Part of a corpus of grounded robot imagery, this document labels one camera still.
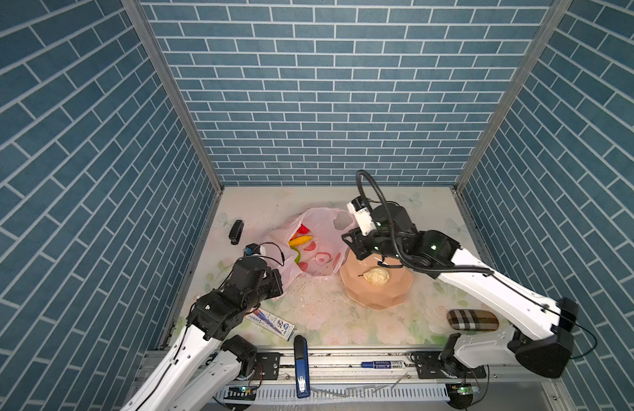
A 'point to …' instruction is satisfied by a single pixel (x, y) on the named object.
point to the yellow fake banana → (299, 241)
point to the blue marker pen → (384, 365)
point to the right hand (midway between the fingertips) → (341, 232)
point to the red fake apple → (302, 229)
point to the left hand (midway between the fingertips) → (284, 276)
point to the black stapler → (236, 231)
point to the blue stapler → (302, 366)
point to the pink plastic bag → (311, 244)
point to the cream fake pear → (376, 276)
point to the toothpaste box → (278, 325)
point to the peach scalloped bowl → (367, 294)
